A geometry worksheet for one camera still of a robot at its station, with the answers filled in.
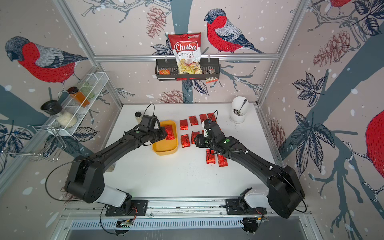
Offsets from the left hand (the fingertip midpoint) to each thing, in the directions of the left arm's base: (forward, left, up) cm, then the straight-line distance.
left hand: (170, 130), depth 88 cm
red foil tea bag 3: (+17, -13, -12) cm, 25 cm away
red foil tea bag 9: (-13, -32, -14) cm, 37 cm away
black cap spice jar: (+16, +25, -6) cm, 31 cm away
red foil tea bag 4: (+21, -21, -13) cm, 32 cm away
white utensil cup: (+23, -44, -1) cm, 50 cm away
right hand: (-7, -16, +2) cm, 17 cm away
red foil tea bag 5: (+22, -27, -13) cm, 37 cm away
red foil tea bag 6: (0, -8, -13) cm, 15 cm away
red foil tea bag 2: (+14, -6, -13) cm, 20 cm away
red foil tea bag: (+1, +1, -3) cm, 3 cm away
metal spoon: (+23, -46, -9) cm, 53 cm away
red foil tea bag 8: (-12, -24, -13) cm, 30 cm away
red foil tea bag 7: (+5, -14, -12) cm, 19 cm away
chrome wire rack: (-18, +53, +9) cm, 56 cm away
